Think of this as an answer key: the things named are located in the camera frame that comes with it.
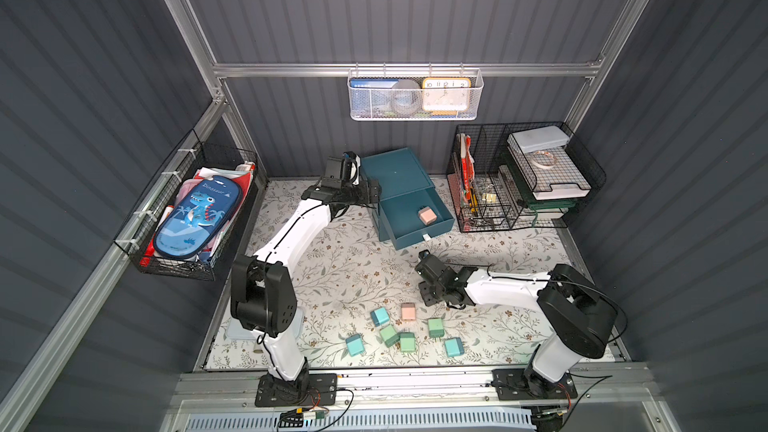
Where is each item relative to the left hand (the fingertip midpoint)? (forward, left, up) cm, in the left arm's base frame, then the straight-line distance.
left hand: (371, 189), depth 88 cm
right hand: (-21, -18, -21) cm, 35 cm away
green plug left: (-35, -5, -21) cm, 41 cm away
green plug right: (-33, -18, -21) cm, 44 cm away
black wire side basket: (-1, +46, +12) cm, 48 cm away
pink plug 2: (-29, -10, -20) cm, 37 cm away
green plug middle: (-37, -10, -20) cm, 44 cm away
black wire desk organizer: (+18, -53, -12) cm, 57 cm away
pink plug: (-7, -16, -4) cm, 18 cm away
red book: (+25, -36, -13) cm, 46 cm away
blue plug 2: (-38, +4, -21) cm, 43 cm away
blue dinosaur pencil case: (-20, +37, +13) cm, 44 cm away
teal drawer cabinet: (-4, -11, -4) cm, 12 cm away
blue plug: (-30, -2, -21) cm, 37 cm away
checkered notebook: (+8, -57, -1) cm, 58 cm away
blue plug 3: (-39, -22, -20) cm, 49 cm away
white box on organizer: (+22, -57, +2) cm, 61 cm away
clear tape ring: (+15, -57, -2) cm, 59 cm away
